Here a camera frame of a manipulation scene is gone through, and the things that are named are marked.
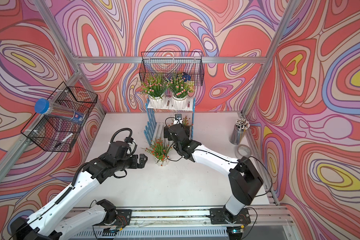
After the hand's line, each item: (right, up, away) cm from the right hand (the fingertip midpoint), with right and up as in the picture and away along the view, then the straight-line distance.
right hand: (174, 129), depth 84 cm
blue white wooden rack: (-16, -1, +23) cm, 28 cm away
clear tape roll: (+44, -14, +12) cm, 47 cm away
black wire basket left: (-60, 0, -8) cm, 60 cm away
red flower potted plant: (-8, -12, -2) cm, 14 cm away
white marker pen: (-55, -5, -11) cm, 56 cm away
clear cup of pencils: (+41, +2, +4) cm, 41 cm away
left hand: (-17, -15, -7) cm, 24 cm away
